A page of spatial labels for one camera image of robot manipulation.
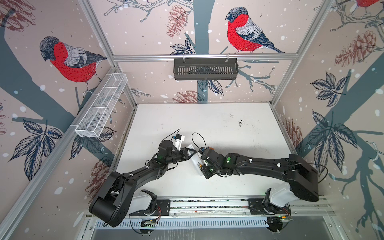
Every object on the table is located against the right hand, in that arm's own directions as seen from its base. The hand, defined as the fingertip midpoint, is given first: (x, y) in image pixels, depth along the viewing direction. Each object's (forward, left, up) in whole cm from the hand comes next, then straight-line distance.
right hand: (200, 172), depth 81 cm
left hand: (+7, +3, +8) cm, 11 cm away
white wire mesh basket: (+23, +54, +28) cm, 65 cm away
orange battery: (+19, -6, -7) cm, 21 cm away
